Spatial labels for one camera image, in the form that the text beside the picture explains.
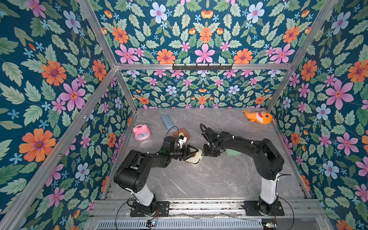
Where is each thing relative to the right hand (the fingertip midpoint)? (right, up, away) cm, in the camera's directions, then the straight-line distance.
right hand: (207, 152), depth 92 cm
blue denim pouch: (-30, +20, +17) cm, 40 cm away
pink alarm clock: (-45, +12, +4) cm, 46 cm away
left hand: (-7, +1, -7) cm, 10 cm away
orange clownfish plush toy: (+40, +23, +12) cm, 48 cm away
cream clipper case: (-8, -4, -5) cm, 10 cm away
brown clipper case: (-18, +12, +11) cm, 25 cm away
